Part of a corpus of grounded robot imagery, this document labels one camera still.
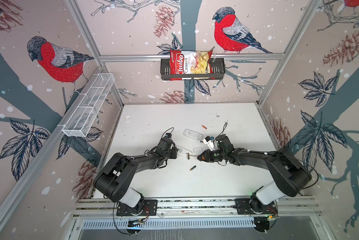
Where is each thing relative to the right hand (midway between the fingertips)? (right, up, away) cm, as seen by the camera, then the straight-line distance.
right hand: (197, 161), depth 86 cm
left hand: (-13, +5, +6) cm, 15 cm away
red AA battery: (+7, +18, +21) cm, 29 cm away
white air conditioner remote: (-8, +4, +7) cm, 11 cm away
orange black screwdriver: (0, +3, +2) cm, 3 cm away
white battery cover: (-52, +25, +28) cm, 64 cm away
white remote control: (-2, +14, +15) cm, 21 cm away
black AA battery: (-3, -5, +2) cm, 6 cm away
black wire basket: (+15, +59, +9) cm, 61 cm away
